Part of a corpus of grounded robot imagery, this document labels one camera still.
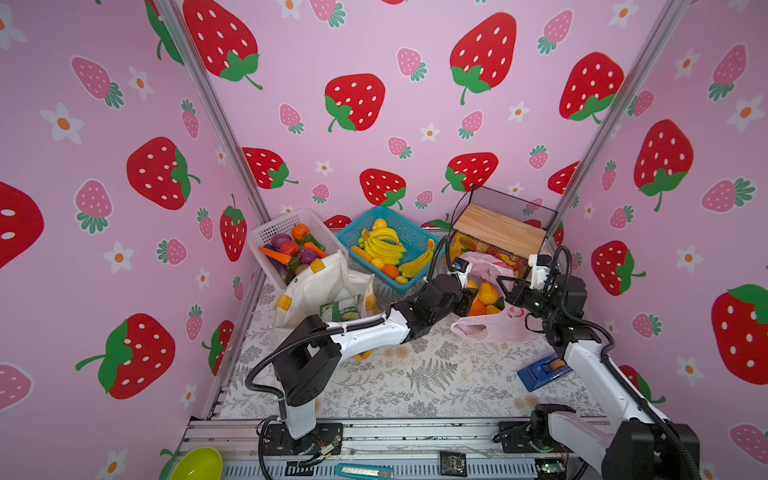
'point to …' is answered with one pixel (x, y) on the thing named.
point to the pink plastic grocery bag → (503, 325)
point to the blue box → (542, 371)
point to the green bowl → (200, 463)
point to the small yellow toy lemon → (378, 263)
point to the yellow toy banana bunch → (382, 242)
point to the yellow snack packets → (461, 243)
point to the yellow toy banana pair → (412, 267)
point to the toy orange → (391, 271)
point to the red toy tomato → (289, 247)
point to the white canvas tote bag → (324, 282)
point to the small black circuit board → (453, 464)
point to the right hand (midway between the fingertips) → (498, 278)
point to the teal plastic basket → (413, 239)
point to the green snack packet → (341, 311)
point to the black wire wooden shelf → (495, 224)
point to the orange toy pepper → (300, 231)
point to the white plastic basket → (282, 221)
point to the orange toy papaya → (361, 253)
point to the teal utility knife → (364, 471)
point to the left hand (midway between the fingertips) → (475, 287)
